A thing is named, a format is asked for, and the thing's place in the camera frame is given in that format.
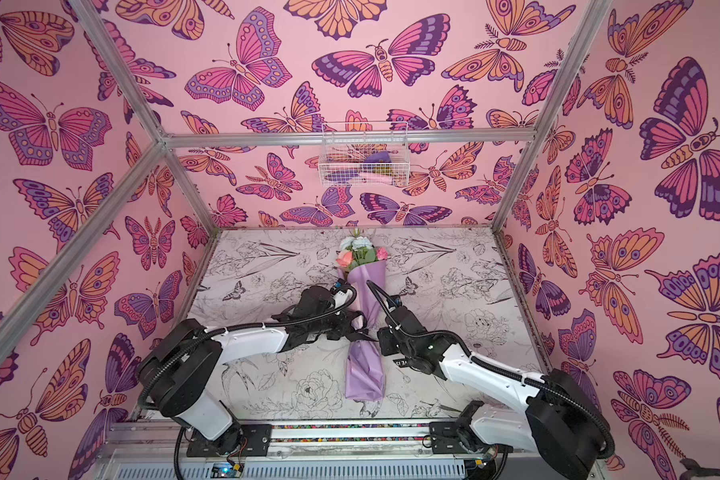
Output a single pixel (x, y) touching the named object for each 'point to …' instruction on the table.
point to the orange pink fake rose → (346, 259)
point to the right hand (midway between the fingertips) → (382, 329)
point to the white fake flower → (355, 242)
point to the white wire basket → (364, 154)
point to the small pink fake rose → (381, 253)
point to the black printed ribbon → (362, 333)
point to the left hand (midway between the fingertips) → (359, 311)
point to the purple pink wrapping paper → (365, 374)
